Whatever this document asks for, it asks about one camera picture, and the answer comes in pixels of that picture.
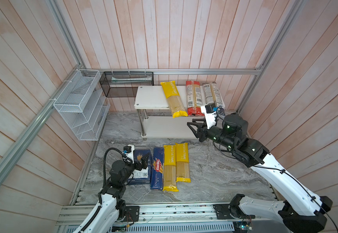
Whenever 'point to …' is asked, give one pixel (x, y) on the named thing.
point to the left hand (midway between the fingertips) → (142, 153)
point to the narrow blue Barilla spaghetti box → (157, 168)
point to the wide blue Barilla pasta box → (143, 177)
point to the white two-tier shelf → (153, 97)
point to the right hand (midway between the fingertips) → (189, 122)
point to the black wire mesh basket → (125, 84)
